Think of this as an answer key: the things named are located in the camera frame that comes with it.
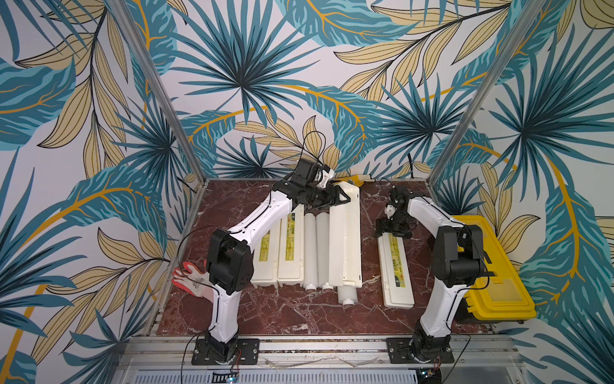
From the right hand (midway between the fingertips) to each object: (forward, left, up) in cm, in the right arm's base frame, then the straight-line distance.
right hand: (389, 235), depth 96 cm
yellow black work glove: (+33, +6, -2) cm, 33 cm away
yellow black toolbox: (-29, -23, +11) cm, 38 cm away
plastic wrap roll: (-7, +32, 0) cm, 32 cm away
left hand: (0, +20, +20) cm, 28 cm away
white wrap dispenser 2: (-8, +39, +5) cm, 40 cm away
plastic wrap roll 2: (-7, +27, +1) cm, 28 cm away
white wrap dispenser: (-11, +48, +5) cm, 49 cm away
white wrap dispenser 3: (-20, +3, +3) cm, 21 cm away
